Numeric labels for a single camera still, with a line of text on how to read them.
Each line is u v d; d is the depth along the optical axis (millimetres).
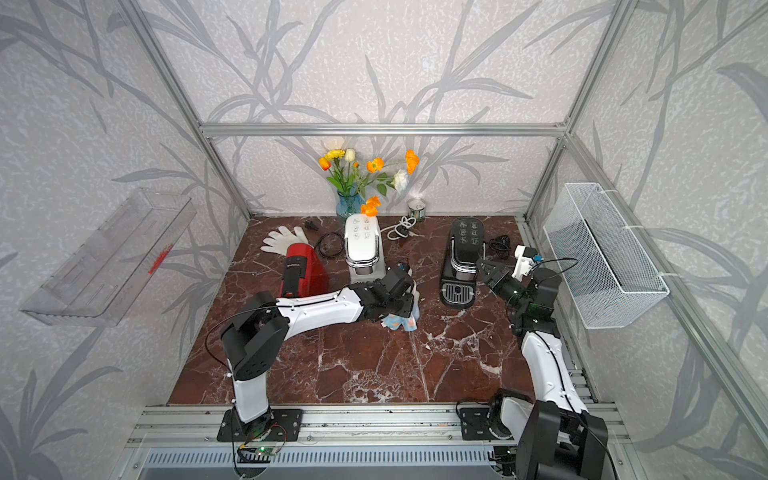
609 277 599
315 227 1160
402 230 1113
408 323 841
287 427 733
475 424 737
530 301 628
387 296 689
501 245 1083
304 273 823
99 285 642
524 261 723
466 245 824
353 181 1042
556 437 398
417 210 1157
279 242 1125
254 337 477
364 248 823
